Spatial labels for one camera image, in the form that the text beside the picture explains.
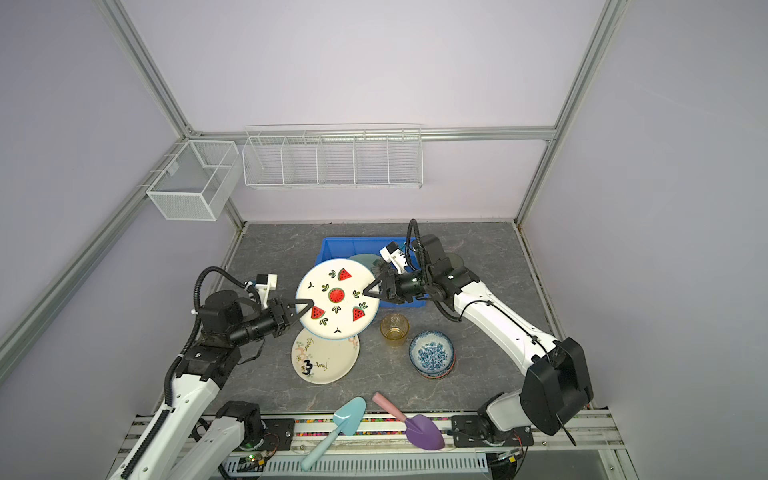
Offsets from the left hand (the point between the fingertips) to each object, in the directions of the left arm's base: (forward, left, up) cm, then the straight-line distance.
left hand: (312, 308), depth 70 cm
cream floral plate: (-5, +2, -23) cm, 23 cm away
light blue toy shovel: (-19, -6, -24) cm, 32 cm away
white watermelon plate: (0, -7, -1) cm, 7 cm away
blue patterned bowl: (-7, -29, -16) cm, 33 cm away
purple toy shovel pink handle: (-23, -24, -24) cm, 42 cm away
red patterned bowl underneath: (-13, -28, -14) cm, 34 cm away
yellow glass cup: (+3, -19, -22) cm, 29 cm away
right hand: (+2, -13, 0) cm, 13 cm away
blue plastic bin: (+34, +1, -19) cm, 39 cm away
